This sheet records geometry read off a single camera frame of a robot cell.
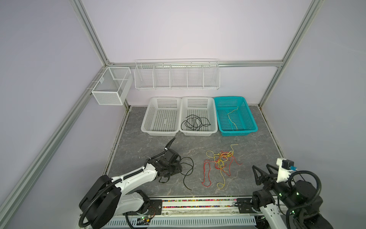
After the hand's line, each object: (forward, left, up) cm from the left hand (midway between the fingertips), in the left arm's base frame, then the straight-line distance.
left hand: (179, 170), depth 84 cm
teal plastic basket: (+41, -45, -2) cm, 61 cm away
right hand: (-9, -38, +23) cm, 45 cm away
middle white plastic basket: (+43, -16, -1) cm, 46 cm away
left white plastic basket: (+44, +12, -2) cm, 46 cm away
